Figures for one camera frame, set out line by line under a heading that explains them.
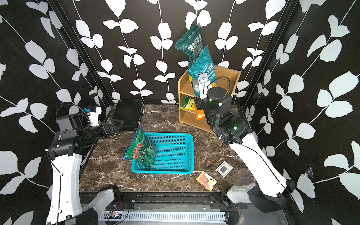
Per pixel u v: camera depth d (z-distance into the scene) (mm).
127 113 1145
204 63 543
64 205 372
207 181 799
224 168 841
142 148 769
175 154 912
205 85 435
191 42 695
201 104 522
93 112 585
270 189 374
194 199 759
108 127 582
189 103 940
